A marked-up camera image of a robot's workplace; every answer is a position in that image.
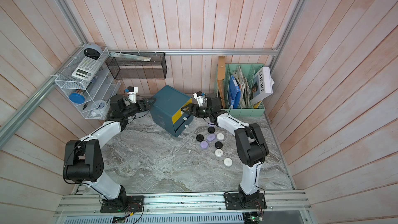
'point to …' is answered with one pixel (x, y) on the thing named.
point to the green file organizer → (238, 84)
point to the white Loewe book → (261, 85)
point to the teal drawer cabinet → (167, 112)
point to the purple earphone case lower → (204, 144)
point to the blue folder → (235, 93)
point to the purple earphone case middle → (211, 137)
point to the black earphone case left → (199, 138)
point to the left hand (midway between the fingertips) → (153, 101)
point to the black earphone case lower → (218, 144)
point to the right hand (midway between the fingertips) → (184, 110)
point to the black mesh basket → (125, 68)
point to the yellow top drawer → (179, 113)
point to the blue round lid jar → (76, 98)
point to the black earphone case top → (211, 129)
